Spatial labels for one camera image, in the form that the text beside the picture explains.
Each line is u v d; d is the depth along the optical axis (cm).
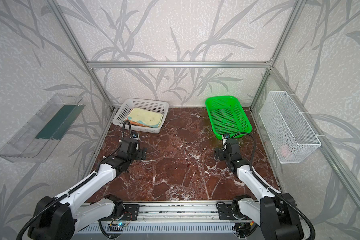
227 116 116
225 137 78
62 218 39
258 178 50
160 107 112
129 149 64
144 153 79
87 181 48
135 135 75
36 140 64
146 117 109
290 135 61
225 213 74
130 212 72
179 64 98
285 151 73
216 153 81
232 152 66
